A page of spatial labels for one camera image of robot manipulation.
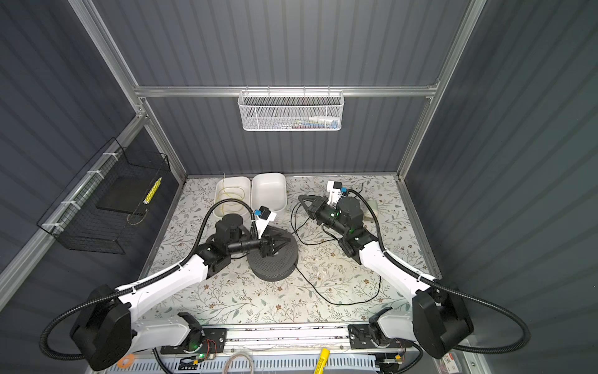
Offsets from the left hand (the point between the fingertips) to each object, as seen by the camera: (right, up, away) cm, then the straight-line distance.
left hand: (287, 236), depth 75 cm
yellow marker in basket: (-46, +15, +3) cm, 49 cm away
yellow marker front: (+11, -36, -7) cm, 38 cm away
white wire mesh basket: (-2, +60, +49) cm, 77 cm away
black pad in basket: (-57, +14, +3) cm, 59 cm away
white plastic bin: (-12, +16, +36) cm, 41 cm away
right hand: (+4, +12, -3) cm, 13 cm away
